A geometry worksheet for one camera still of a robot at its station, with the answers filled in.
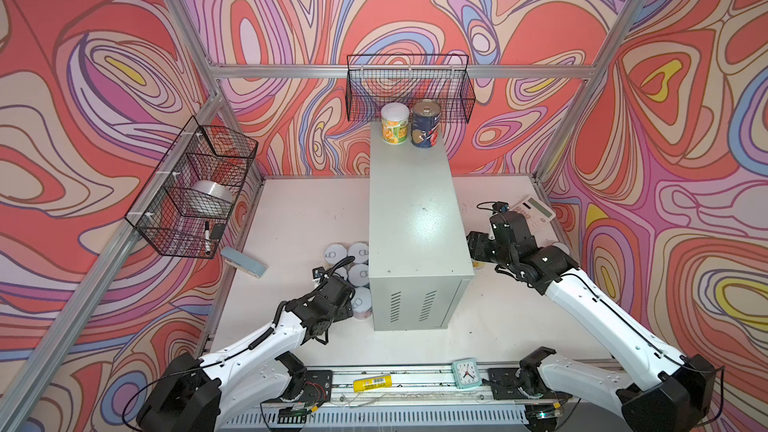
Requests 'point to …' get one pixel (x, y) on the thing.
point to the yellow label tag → (372, 383)
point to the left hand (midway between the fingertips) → (341, 304)
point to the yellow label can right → (478, 265)
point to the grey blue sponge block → (242, 263)
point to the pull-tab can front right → (362, 303)
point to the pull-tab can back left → (334, 253)
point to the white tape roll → (212, 192)
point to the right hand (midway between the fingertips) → (478, 248)
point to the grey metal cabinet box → (419, 259)
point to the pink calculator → (535, 213)
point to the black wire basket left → (187, 205)
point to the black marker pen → (207, 238)
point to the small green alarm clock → (466, 372)
